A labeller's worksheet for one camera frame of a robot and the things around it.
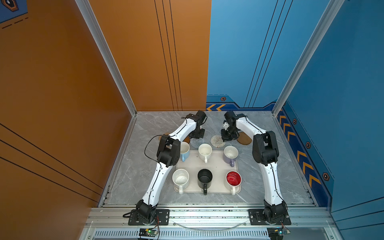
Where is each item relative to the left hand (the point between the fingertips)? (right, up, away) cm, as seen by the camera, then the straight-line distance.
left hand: (198, 135), depth 105 cm
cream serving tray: (+12, -19, -14) cm, 27 cm away
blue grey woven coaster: (-3, -5, -3) cm, 7 cm away
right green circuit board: (+37, -44, -35) cm, 67 cm away
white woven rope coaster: (+13, -4, -3) cm, 14 cm away
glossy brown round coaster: (-6, 0, -32) cm, 33 cm away
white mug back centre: (+4, -9, -11) cm, 15 cm away
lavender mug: (+20, -11, -10) cm, 25 cm away
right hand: (+17, -3, -2) cm, 17 cm away
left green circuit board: (-25, -44, -34) cm, 61 cm away
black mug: (+3, -23, -21) cm, 32 cm away
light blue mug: (-9, -8, -18) cm, 21 cm away
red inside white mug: (+19, -24, -21) cm, 37 cm away
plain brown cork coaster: (+26, -1, -19) cm, 32 cm away
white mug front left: (-11, -23, -20) cm, 33 cm away
